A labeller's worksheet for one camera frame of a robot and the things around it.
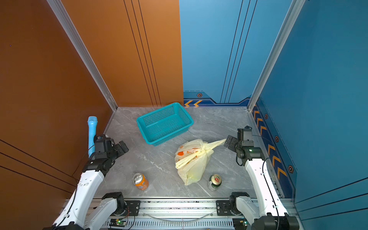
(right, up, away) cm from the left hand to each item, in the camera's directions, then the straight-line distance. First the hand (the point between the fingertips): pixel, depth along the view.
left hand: (120, 145), depth 82 cm
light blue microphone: (-14, +14, -4) cm, 20 cm away
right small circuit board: (+66, -37, -12) cm, 76 cm away
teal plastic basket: (+20, +12, +26) cm, 35 cm away
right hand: (+66, +2, -2) cm, 66 cm away
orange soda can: (+15, -16, -10) cm, 25 cm away
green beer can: (+53, -16, -10) cm, 57 cm away
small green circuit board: (+5, -36, -12) cm, 38 cm away
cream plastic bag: (+41, -5, -7) cm, 42 cm away
